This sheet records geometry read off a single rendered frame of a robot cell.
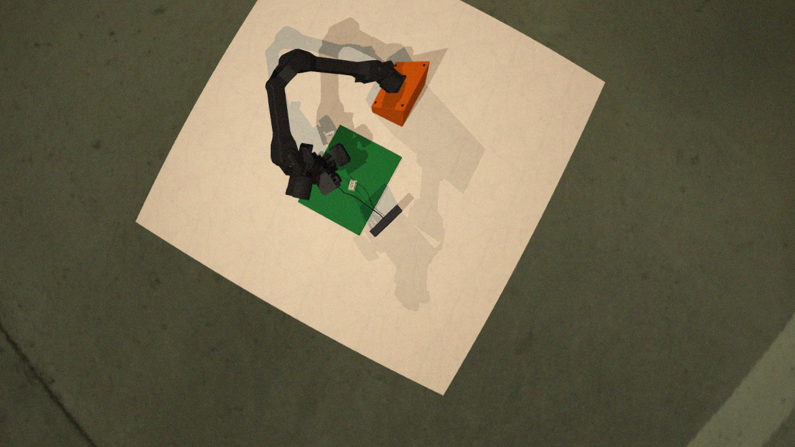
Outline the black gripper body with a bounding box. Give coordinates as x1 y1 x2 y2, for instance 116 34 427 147
306 143 351 178

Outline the green circuit board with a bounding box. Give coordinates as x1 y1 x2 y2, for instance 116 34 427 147
298 125 402 236

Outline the black square cooling fan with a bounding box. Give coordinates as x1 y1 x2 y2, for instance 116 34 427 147
370 205 402 237

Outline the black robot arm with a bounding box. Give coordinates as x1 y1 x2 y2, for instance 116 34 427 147
265 48 407 200

